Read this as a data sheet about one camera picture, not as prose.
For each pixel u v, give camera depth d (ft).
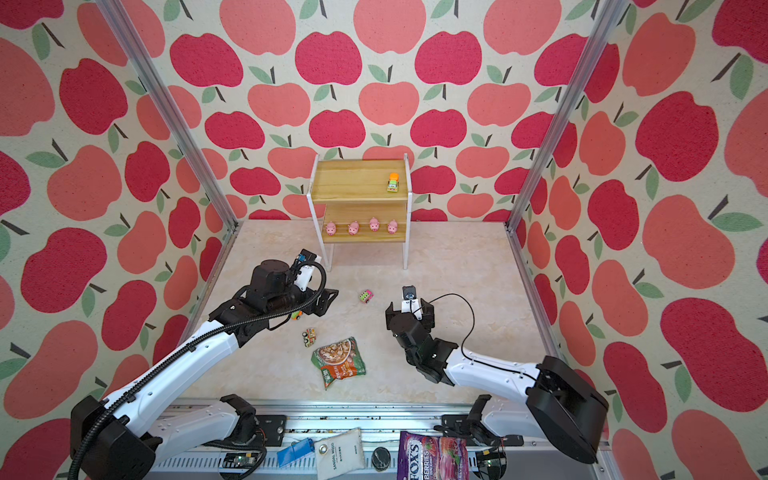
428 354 2.03
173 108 2.88
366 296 3.21
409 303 2.26
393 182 2.71
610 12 2.27
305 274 2.19
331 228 3.14
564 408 1.34
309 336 2.90
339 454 2.30
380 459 2.05
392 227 3.15
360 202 2.75
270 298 1.93
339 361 2.78
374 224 3.20
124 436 1.24
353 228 3.14
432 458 2.22
